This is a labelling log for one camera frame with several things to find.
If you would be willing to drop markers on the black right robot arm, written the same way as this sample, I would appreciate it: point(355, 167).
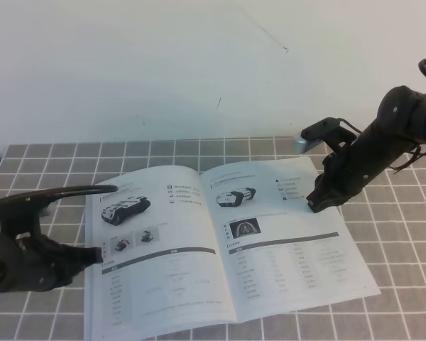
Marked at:
point(400, 126)

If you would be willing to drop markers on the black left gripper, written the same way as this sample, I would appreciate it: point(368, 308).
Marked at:
point(29, 259)

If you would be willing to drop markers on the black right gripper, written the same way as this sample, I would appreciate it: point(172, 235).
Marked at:
point(345, 174)

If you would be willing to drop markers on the white robot catalogue book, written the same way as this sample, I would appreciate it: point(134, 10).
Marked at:
point(183, 249)

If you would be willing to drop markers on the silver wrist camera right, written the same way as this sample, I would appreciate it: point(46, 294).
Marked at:
point(329, 131)

